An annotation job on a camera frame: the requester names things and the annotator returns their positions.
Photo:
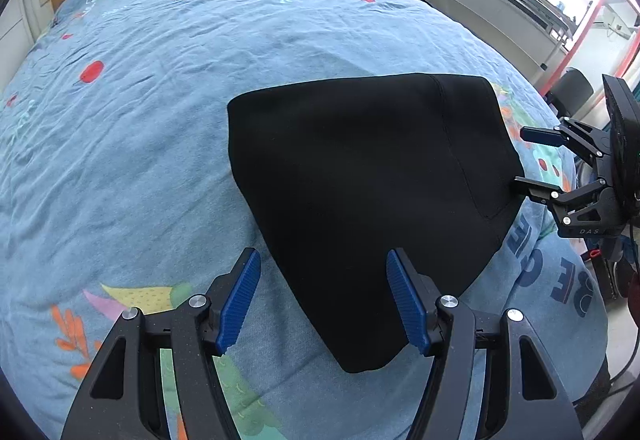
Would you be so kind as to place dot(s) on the long desk with rail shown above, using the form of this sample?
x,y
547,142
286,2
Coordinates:
x,y
530,34

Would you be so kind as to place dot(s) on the black pants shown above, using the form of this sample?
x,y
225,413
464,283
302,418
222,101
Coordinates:
x,y
337,173

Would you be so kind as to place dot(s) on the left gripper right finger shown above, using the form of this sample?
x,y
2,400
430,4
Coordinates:
x,y
490,372

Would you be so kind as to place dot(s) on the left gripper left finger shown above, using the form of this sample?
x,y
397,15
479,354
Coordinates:
x,y
121,396

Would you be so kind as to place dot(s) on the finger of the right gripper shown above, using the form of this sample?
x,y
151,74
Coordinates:
x,y
543,136
538,191

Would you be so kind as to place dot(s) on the white wardrobe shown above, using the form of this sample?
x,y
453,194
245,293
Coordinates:
x,y
22,22

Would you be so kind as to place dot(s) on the black office chair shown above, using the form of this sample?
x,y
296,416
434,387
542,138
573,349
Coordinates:
x,y
569,93

